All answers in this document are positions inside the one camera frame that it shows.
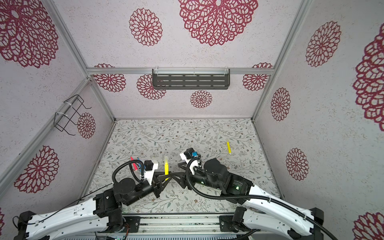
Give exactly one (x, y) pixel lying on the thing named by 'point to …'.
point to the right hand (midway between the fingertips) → (174, 167)
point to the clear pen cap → (166, 161)
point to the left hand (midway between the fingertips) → (172, 176)
